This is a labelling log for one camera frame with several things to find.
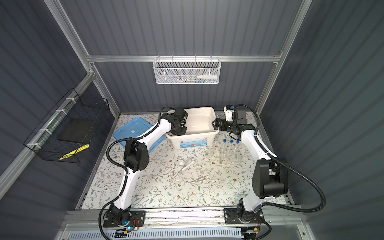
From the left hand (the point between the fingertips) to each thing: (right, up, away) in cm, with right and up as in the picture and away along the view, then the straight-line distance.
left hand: (181, 132), depth 100 cm
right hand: (+25, +6, -11) cm, 28 cm away
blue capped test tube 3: (+37, -12, -1) cm, 39 cm away
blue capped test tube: (+26, -5, -15) cm, 31 cm away
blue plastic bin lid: (-37, +2, +13) cm, 39 cm away
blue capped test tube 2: (+30, -5, -15) cm, 34 cm away
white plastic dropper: (+5, -21, -8) cm, 23 cm away
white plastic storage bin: (+12, 0, -9) cm, 15 cm away
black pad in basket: (-50, +2, -26) cm, 56 cm away
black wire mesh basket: (-54, -2, -38) cm, 66 cm away
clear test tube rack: (+29, -18, -6) cm, 34 cm away
